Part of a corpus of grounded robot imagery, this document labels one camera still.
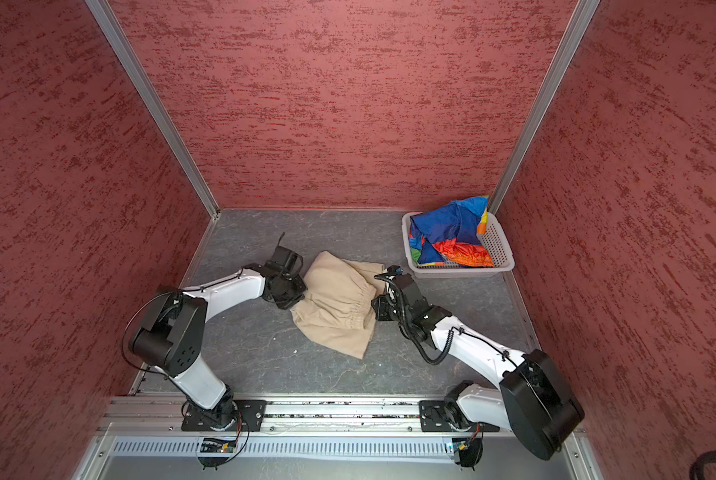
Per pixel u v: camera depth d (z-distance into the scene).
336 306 0.90
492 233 1.06
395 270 0.77
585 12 0.71
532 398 0.41
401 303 0.64
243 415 0.74
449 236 0.98
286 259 0.77
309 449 0.77
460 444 0.73
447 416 0.65
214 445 0.73
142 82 0.83
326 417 0.76
